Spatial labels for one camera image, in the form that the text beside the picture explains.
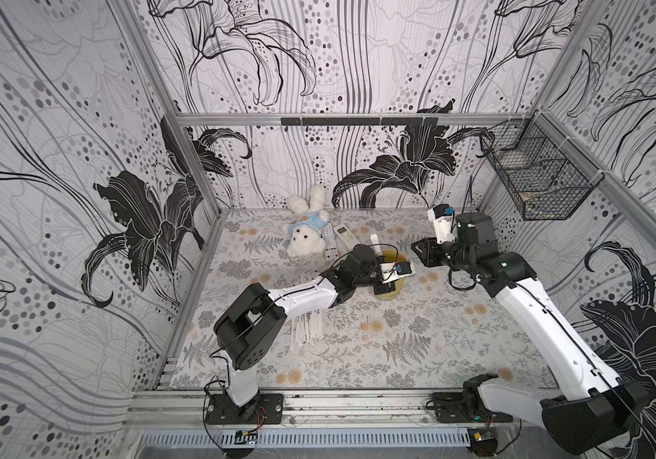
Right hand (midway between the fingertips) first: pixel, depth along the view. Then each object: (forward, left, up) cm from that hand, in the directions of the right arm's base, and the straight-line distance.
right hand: (419, 242), depth 75 cm
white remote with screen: (+21, +19, -24) cm, 38 cm away
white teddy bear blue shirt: (+16, +34, -17) cm, 41 cm away
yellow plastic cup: (-9, +5, -6) cm, 12 cm away
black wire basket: (+26, -44, +2) cm, 51 cm away
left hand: (-2, +3, -12) cm, 12 cm away
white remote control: (+16, +25, -25) cm, 38 cm away
